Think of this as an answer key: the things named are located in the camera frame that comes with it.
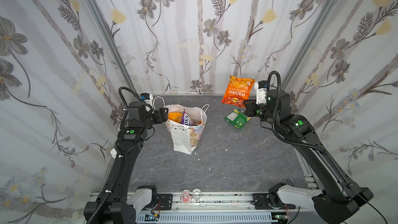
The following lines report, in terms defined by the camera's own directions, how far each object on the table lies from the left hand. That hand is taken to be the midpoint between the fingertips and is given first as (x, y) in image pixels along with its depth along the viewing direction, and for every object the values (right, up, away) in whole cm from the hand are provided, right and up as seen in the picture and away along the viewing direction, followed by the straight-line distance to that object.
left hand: (159, 105), depth 75 cm
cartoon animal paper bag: (+12, -17, +5) cm, 22 cm away
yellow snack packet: (+6, -6, +11) cm, 14 cm away
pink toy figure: (+13, -45, -2) cm, 47 cm away
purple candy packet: (+13, -8, +5) cm, 16 cm away
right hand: (+40, +3, -9) cm, 41 cm away
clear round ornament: (+19, -45, +1) cm, 49 cm away
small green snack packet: (+45, -8, +28) cm, 54 cm away
